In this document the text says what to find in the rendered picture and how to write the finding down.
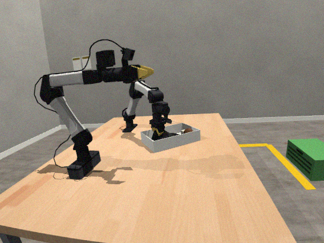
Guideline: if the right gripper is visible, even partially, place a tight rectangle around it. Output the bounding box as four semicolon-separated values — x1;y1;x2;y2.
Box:
114;64;154;83

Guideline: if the brown ball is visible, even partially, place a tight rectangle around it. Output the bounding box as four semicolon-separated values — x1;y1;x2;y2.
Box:
184;128;193;133

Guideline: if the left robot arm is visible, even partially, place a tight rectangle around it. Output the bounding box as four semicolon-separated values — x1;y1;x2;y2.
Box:
122;80;172;132

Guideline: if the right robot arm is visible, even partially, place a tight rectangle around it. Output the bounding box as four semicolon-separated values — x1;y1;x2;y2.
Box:
40;48;135;171

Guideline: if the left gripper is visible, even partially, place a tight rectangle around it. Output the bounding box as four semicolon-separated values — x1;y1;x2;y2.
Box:
149;113;166;136

